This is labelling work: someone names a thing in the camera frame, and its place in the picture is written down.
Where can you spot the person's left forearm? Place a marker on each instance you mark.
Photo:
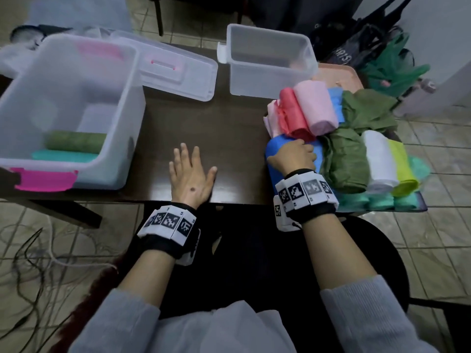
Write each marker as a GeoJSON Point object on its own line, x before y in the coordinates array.
{"type": "Point", "coordinates": [143, 283]}

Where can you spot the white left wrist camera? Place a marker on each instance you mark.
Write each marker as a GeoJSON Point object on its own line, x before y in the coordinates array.
{"type": "Point", "coordinates": [191, 253]}

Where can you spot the translucent zipper bag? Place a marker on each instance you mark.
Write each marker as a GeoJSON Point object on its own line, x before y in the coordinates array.
{"type": "Point", "coordinates": [14, 58]}

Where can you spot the green plastic bag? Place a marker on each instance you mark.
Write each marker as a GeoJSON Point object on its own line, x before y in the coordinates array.
{"type": "Point", "coordinates": [390, 73]}

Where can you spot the white bag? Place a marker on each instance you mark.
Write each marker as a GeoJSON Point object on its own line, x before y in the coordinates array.
{"type": "Point", "coordinates": [381, 161]}

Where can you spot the pink plastic bag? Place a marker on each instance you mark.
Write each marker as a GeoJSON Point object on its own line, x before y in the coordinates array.
{"type": "Point", "coordinates": [316, 106]}
{"type": "Point", "coordinates": [270, 121]}

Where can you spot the blue-grey floor mat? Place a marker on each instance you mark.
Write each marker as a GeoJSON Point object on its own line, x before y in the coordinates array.
{"type": "Point", "coordinates": [81, 10]}

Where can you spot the teal bag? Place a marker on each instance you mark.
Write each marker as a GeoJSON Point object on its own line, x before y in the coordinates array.
{"type": "Point", "coordinates": [62, 156]}

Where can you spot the person's right forearm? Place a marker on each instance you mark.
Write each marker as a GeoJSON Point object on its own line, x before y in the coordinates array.
{"type": "Point", "coordinates": [338, 261]}

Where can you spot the black wristband with markers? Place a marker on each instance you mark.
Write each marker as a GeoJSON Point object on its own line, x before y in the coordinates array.
{"type": "Point", "coordinates": [312, 213]}
{"type": "Point", "coordinates": [162, 242]}

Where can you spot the dark patterned bag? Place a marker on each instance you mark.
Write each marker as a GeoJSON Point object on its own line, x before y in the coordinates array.
{"type": "Point", "coordinates": [349, 44]}

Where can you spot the black round stool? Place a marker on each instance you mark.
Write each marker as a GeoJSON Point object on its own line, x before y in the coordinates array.
{"type": "Point", "coordinates": [382, 253]}

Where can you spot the yellow-green bag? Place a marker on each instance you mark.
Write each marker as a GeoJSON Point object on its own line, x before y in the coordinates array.
{"type": "Point", "coordinates": [403, 169]}

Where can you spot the black smartphone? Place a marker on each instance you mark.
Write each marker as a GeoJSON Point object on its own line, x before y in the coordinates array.
{"type": "Point", "coordinates": [217, 245]}

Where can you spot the black right wristband with markers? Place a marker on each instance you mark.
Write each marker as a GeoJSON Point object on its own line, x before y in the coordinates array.
{"type": "Point", "coordinates": [312, 213]}

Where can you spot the small clear plastic bin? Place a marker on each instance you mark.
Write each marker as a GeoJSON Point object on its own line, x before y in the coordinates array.
{"type": "Point", "coordinates": [265, 77]}

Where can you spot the person's left hand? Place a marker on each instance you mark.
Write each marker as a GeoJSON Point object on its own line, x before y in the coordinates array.
{"type": "Point", "coordinates": [191, 180]}

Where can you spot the person's right hand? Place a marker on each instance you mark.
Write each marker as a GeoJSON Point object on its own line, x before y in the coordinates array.
{"type": "Point", "coordinates": [292, 158]}

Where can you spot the black left wristband with markers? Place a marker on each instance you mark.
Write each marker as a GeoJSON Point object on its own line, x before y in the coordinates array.
{"type": "Point", "coordinates": [162, 242]}

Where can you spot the red plastic bag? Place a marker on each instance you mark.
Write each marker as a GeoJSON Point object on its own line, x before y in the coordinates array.
{"type": "Point", "coordinates": [294, 113]}

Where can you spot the person's black trousers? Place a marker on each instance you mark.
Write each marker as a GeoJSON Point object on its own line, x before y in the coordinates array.
{"type": "Point", "coordinates": [250, 268]}

